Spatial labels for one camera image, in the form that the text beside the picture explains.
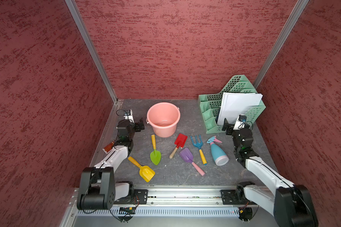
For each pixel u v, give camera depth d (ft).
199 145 3.10
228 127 2.45
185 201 2.43
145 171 2.66
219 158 2.65
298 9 2.34
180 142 3.12
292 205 1.32
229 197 2.42
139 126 2.61
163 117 3.34
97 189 1.38
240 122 2.27
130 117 2.47
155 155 2.93
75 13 2.38
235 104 2.85
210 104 3.73
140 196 2.43
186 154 2.94
